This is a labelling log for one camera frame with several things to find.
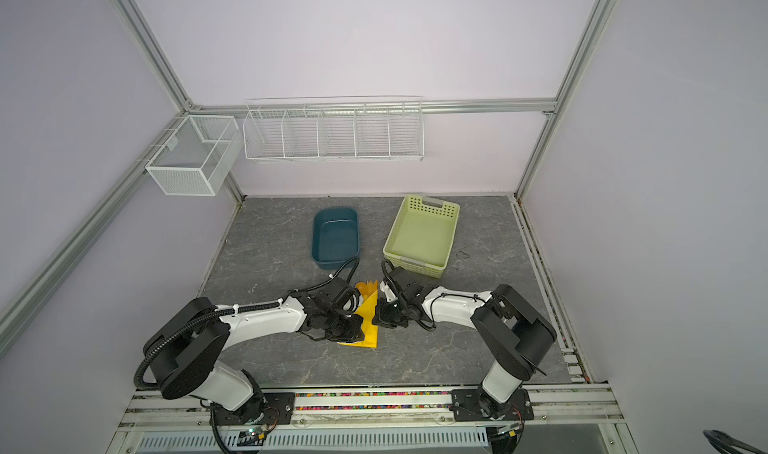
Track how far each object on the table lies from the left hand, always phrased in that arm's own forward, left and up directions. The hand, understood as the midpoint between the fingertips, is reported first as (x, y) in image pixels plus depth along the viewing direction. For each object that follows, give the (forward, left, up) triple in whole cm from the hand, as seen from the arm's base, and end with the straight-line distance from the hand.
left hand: (362, 341), depth 83 cm
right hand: (+4, -3, +1) cm, 5 cm away
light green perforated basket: (+38, -22, -2) cm, 43 cm away
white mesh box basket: (+56, +53, +24) cm, 81 cm away
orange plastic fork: (+16, -2, 0) cm, 16 cm away
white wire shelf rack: (+60, +7, +29) cm, 67 cm away
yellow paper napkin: (+8, -1, +3) cm, 9 cm away
